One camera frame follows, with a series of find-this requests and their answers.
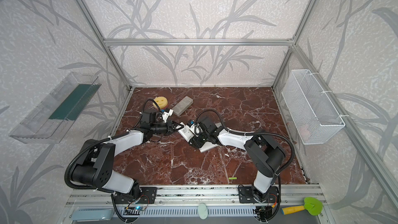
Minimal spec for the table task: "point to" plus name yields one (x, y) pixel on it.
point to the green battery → (232, 178)
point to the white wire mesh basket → (315, 119)
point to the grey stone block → (182, 106)
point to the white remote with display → (185, 132)
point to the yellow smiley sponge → (161, 101)
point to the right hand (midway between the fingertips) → (192, 134)
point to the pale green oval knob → (202, 211)
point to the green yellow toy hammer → (312, 206)
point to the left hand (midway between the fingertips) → (184, 123)
